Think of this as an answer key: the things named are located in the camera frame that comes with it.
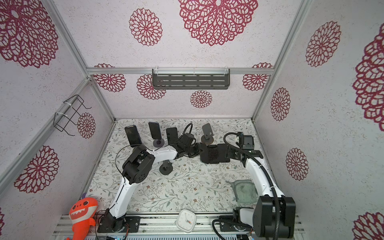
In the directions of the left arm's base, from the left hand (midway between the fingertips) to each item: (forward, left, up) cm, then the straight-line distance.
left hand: (204, 152), depth 98 cm
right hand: (-6, -14, +12) cm, 19 cm away
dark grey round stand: (-12, +24, +3) cm, 27 cm away
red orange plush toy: (-37, +61, +6) cm, 72 cm away
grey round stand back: (+10, +32, -2) cm, 34 cm away
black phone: (-2, +1, +2) cm, 3 cm away
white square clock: (-39, +12, 0) cm, 41 cm away
